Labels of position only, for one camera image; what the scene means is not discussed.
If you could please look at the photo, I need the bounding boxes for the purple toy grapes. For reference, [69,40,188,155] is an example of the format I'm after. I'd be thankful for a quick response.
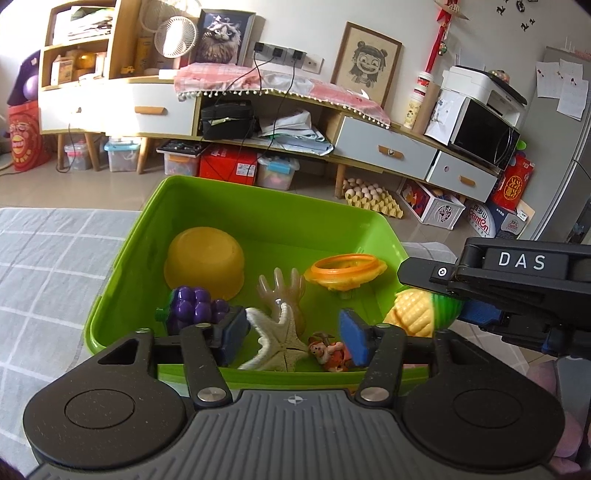
[155,286,230,335]

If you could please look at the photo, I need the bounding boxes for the small orange figurine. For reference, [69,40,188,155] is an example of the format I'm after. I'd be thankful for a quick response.
[308,332,355,373]

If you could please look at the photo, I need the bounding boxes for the yellow toy corn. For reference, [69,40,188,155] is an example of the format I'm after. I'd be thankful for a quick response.
[384,288,465,338]

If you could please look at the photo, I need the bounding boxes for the white toy starfish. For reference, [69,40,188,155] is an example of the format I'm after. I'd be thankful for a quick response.
[238,302,308,372]

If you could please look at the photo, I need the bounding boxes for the beige toy coral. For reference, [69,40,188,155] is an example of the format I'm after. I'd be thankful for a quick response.
[256,267,305,337]

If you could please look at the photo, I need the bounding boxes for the orange toy ring lid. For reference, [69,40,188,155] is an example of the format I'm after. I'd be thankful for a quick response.
[304,253,388,292]

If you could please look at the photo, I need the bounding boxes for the yellow toy pot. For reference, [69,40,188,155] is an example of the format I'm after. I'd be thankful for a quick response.
[163,227,245,300]

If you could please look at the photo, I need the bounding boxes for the right hand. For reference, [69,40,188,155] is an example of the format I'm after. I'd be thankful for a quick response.
[527,357,590,479]

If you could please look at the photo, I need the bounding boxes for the green plastic bin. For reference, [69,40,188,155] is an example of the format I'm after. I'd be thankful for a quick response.
[84,176,407,390]

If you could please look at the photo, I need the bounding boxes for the red gift box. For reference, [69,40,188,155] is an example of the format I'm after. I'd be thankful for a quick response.
[491,152,535,211]

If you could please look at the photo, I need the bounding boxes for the white toy crate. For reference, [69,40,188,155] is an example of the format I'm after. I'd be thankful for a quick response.
[398,179,465,230]

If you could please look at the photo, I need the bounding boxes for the yellow egg tray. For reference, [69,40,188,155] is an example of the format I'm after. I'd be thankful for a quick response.
[342,178,404,219]

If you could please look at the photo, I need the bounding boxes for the grey checked tablecloth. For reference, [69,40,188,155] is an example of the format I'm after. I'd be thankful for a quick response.
[0,207,459,476]

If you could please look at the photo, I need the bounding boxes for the red shoe box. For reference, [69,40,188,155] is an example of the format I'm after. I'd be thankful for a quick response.
[197,144,259,185]

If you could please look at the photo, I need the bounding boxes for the black microwave oven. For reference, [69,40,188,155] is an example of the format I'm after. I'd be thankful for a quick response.
[425,89,520,171]

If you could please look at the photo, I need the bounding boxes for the white printer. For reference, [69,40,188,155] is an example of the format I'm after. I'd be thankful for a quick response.
[442,66,527,124]

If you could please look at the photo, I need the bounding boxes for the clear storage box blue lid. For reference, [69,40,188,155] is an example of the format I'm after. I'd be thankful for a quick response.
[104,140,140,173]

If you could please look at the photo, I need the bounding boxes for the grey refrigerator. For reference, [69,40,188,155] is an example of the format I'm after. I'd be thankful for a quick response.
[521,47,590,243]

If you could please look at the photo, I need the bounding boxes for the black bag on shelf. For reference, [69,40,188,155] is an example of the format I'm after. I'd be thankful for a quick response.
[200,101,256,140]

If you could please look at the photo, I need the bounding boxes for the red paper bag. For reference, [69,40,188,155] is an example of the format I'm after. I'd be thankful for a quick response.
[8,101,50,172]

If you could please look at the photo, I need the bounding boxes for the pink cloth runner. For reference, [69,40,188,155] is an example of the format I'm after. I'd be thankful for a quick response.
[173,63,391,129]

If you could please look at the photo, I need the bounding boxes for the framed cartoon girl drawing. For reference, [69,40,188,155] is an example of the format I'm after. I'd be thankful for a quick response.
[331,22,403,107]

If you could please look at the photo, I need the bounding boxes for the white wooden TV cabinet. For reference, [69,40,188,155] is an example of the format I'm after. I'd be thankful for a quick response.
[38,1,499,202]

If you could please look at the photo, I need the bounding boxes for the framed cat picture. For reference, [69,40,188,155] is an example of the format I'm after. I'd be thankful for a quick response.
[191,9,256,65]

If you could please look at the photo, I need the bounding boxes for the small white desk fan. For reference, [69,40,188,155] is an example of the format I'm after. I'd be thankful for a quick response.
[154,16,197,59]

